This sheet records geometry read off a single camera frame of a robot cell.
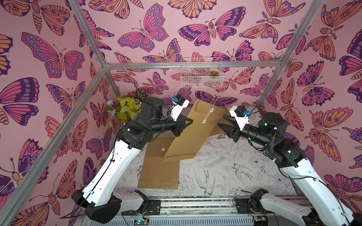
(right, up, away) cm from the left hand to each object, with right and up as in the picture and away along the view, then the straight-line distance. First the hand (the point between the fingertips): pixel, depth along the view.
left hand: (193, 120), depth 59 cm
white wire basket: (+8, +32, +36) cm, 49 cm away
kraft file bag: (-22, -32, +27) cm, 47 cm away
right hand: (+13, +1, +1) cm, 13 cm away
